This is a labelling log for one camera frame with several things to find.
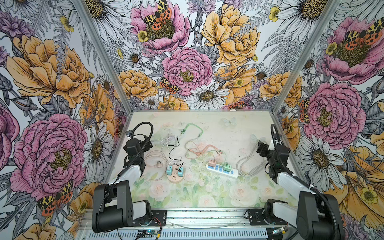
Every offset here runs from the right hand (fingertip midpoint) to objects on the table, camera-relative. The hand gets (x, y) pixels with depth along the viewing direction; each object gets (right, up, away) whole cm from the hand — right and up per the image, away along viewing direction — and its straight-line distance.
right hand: (265, 146), depth 89 cm
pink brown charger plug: (-31, -9, -3) cm, 33 cm away
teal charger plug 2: (-49, -15, -6) cm, 51 cm away
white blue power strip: (-27, -13, -1) cm, 30 cm away
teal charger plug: (-55, -13, -6) cm, 57 cm away
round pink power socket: (-53, -17, -4) cm, 56 cm away
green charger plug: (-23, -11, -4) cm, 26 cm away
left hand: (-73, +1, +1) cm, 73 cm away
